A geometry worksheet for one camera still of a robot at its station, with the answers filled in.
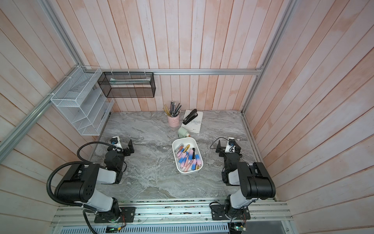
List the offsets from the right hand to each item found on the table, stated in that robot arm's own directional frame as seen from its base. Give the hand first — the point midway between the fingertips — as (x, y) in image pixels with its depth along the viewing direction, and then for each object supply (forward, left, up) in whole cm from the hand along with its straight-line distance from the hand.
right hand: (227, 140), depth 90 cm
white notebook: (+20, +20, -10) cm, 30 cm away
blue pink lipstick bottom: (-11, +18, -8) cm, 22 cm away
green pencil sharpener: (+9, +29, -4) cm, 31 cm away
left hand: (-2, +66, 0) cm, 66 cm away
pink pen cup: (+17, +35, -3) cm, 39 cm away
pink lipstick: (-12, +26, -9) cm, 30 cm away
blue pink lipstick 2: (-7, +23, -8) cm, 26 cm away
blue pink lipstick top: (-4, +29, -8) cm, 31 cm away
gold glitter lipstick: (-1, +26, -10) cm, 28 cm away
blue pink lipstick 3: (-12, +21, -10) cm, 26 cm away
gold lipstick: (-14, +19, -10) cm, 26 cm away
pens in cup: (+26, +36, 0) cm, 44 cm away
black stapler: (+25, +23, -6) cm, 35 cm away
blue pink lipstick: (-8, +28, -7) cm, 30 cm away
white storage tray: (+1, +21, -6) cm, 22 cm away
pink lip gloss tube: (-13, +24, -10) cm, 29 cm away
